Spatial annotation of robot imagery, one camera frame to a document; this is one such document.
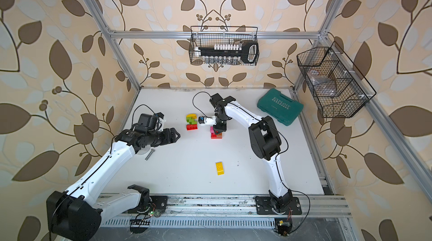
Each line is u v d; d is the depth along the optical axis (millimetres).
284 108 1031
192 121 1001
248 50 829
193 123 999
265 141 549
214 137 954
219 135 937
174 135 742
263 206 734
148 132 626
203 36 912
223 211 736
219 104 727
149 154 900
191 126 990
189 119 1014
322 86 703
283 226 721
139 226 692
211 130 906
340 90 726
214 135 937
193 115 1050
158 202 751
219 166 845
